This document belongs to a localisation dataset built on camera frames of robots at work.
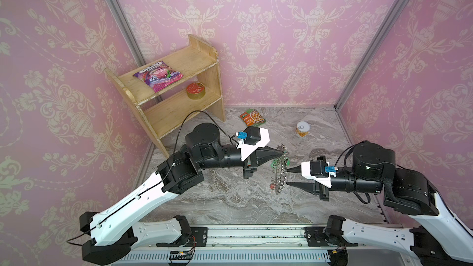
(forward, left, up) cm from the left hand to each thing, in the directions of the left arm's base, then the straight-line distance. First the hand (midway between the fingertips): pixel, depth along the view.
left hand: (279, 155), depth 45 cm
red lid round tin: (+50, +34, -22) cm, 64 cm away
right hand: (-1, -4, -6) cm, 8 cm away
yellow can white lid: (+41, -25, -40) cm, 63 cm away
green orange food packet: (+52, +3, -44) cm, 68 cm away
